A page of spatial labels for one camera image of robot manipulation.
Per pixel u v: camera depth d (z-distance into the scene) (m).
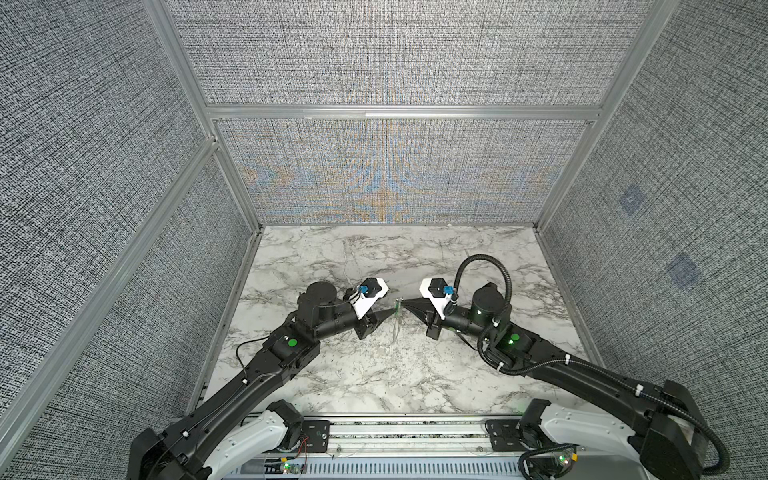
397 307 0.69
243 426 0.56
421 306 0.60
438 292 0.57
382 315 0.62
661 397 0.43
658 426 0.40
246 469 0.73
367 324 0.60
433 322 0.61
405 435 0.75
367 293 0.57
